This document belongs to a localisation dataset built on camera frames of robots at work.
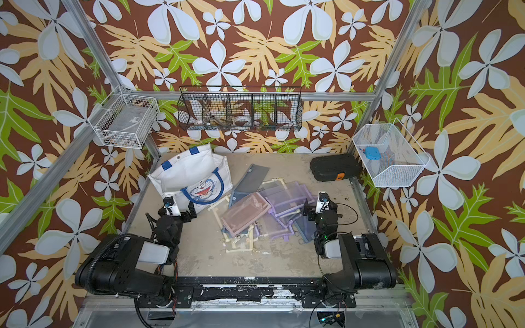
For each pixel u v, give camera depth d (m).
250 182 1.08
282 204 0.97
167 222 0.69
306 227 0.91
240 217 0.92
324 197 0.77
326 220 0.68
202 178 1.00
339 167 1.12
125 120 0.86
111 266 0.44
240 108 0.98
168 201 0.75
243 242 0.86
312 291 0.75
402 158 0.77
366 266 0.44
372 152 0.85
